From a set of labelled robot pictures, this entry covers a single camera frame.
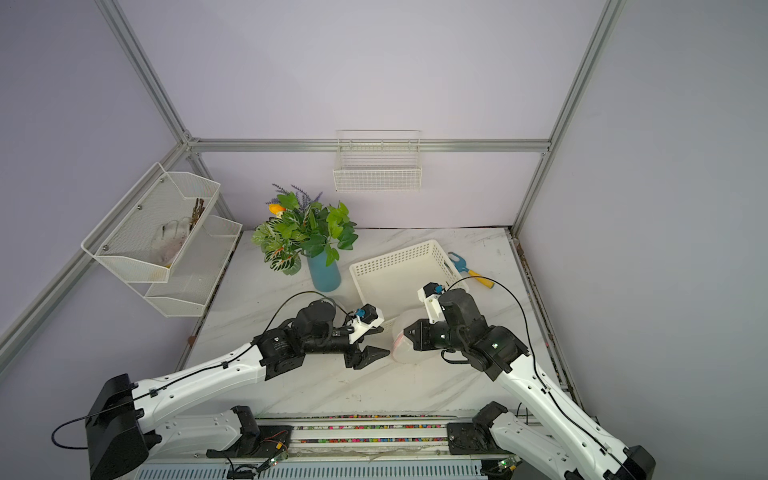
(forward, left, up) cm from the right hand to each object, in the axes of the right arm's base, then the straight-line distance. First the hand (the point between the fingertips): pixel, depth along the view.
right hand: (407, 337), depth 71 cm
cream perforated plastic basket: (+30, +4, -18) cm, 35 cm away
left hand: (-1, +6, 0) cm, 6 cm away
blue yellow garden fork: (+36, -22, -18) cm, 47 cm away
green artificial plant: (+26, +28, +14) cm, 40 cm away
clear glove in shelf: (+24, +62, +12) cm, 68 cm away
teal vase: (+30, +27, -16) cm, 44 cm away
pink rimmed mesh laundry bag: (-2, +1, -2) cm, 3 cm away
